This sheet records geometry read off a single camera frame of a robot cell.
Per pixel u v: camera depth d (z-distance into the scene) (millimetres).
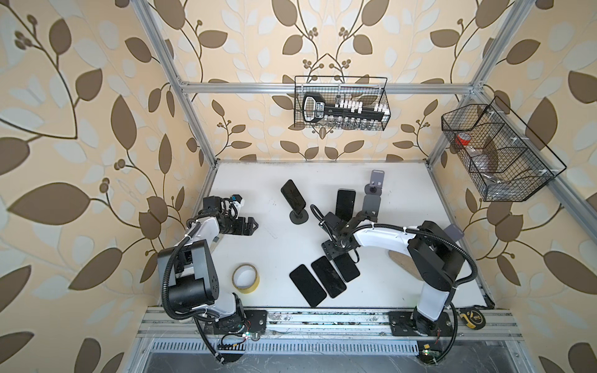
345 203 875
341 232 680
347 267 851
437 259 475
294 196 946
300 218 999
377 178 1044
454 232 849
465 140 845
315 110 847
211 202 731
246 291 816
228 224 775
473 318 730
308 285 829
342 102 819
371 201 912
